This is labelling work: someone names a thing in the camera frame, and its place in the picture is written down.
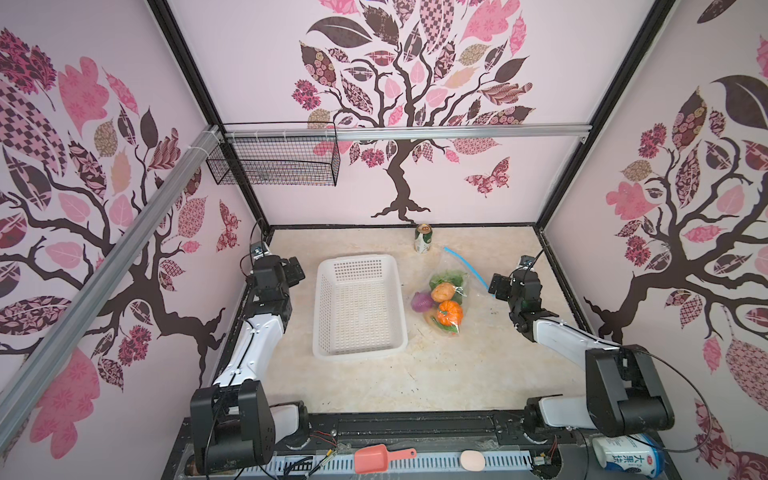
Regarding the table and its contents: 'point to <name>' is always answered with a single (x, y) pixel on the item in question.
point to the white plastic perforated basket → (358, 307)
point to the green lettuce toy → (448, 277)
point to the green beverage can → (423, 238)
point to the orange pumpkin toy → (450, 313)
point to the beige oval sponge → (472, 460)
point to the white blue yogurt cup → (640, 454)
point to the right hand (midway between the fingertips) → (512, 275)
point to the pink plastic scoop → (375, 459)
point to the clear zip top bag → (452, 296)
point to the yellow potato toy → (442, 292)
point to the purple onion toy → (421, 302)
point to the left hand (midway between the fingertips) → (279, 268)
